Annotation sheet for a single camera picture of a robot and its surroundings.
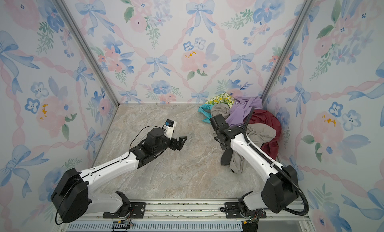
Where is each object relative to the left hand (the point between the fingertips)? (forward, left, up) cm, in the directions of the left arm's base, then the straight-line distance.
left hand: (181, 133), depth 80 cm
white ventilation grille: (-39, -4, -20) cm, 44 cm away
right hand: (+3, -21, -3) cm, 21 cm away
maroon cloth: (+19, -51, -7) cm, 55 cm away
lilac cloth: (+25, -38, -6) cm, 46 cm away
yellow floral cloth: (+43, -29, -13) cm, 54 cm away
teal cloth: (+28, -17, -16) cm, 37 cm away
